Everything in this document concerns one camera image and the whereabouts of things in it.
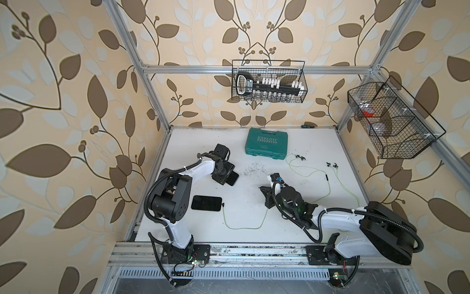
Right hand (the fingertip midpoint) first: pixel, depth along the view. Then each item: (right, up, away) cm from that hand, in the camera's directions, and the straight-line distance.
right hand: (261, 188), depth 85 cm
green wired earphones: (+43, +7, +16) cm, 46 cm away
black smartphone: (-26, -8, +4) cm, 28 cm away
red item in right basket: (+47, +36, -4) cm, 59 cm away
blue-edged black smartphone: (-14, +4, +6) cm, 16 cm away
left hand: (-15, +7, +9) cm, 19 cm away
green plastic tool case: (+6, +21, +24) cm, 32 cm away
